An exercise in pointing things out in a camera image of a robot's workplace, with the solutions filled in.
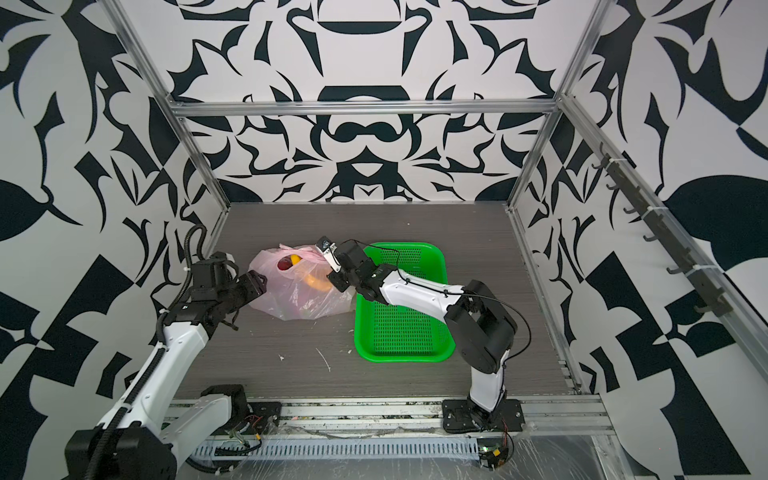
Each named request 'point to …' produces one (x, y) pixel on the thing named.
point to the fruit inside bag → (312, 281)
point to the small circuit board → (492, 451)
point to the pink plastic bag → (297, 285)
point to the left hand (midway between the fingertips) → (257, 277)
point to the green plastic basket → (386, 333)
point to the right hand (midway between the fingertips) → (334, 261)
